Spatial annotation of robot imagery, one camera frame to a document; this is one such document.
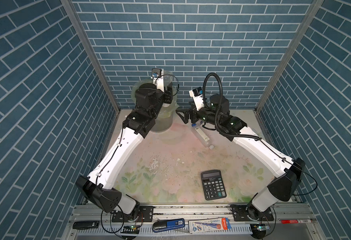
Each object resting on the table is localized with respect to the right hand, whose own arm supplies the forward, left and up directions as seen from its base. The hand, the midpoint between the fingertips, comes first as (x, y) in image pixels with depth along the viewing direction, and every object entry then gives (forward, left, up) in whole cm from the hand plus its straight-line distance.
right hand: (181, 105), depth 69 cm
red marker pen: (-37, -55, -38) cm, 76 cm away
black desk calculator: (-23, -19, -37) cm, 47 cm away
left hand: (+4, +7, +9) cm, 12 cm away
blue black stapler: (-43, +4, -33) cm, 55 cm away
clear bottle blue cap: (+18, -7, -35) cm, 40 cm away
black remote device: (-46, +41, -34) cm, 71 cm away
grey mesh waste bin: (+9, +12, -22) cm, 27 cm away
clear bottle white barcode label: (+8, -13, -34) cm, 37 cm away
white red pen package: (-42, -10, -37) cm, 57 cm away
